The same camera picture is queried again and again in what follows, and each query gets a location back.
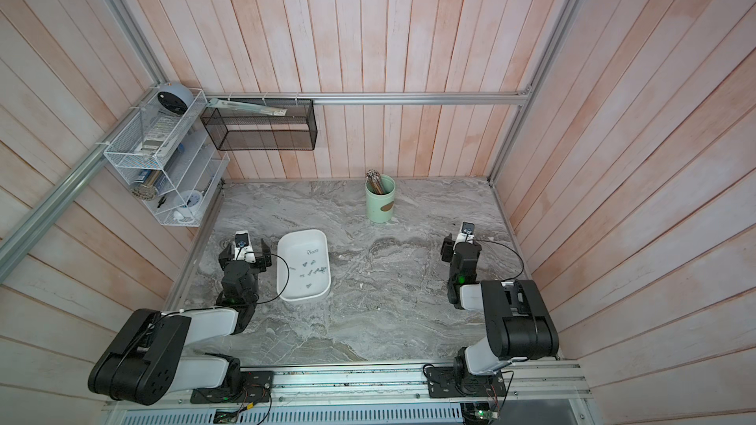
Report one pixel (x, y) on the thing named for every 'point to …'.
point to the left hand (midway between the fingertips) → (248, 244)
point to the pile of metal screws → (319, 270)
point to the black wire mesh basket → (239, 130)
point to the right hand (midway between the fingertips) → (461, 233)
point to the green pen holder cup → (380, 207)
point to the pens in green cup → (373, 177)
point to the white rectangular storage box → (306, 253)
